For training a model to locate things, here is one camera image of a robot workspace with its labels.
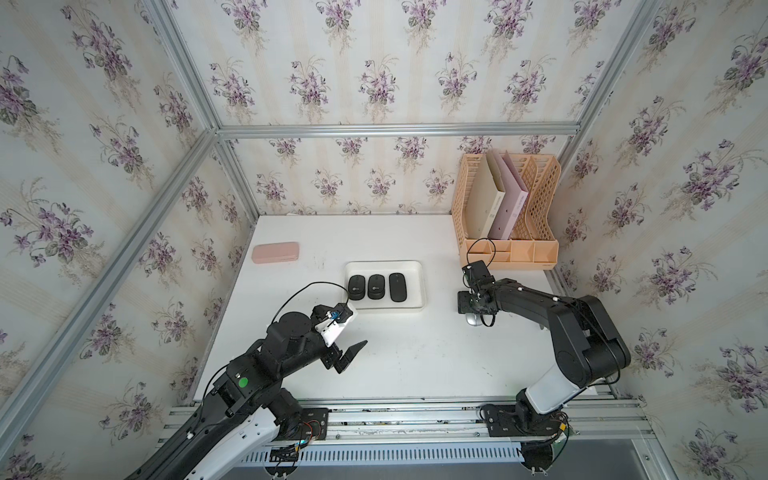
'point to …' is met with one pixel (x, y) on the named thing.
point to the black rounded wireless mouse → (376, 287)
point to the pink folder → (516, 193)
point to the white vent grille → (383, 453)
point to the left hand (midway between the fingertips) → (356, 329)
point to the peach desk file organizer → (533, 243)
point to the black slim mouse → (397, 286)
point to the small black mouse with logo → (356, 287)
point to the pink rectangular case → (275, 252)
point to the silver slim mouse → (473, 319)
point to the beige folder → (486, 194)
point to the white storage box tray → (415, 283)
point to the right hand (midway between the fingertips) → (473, 305)
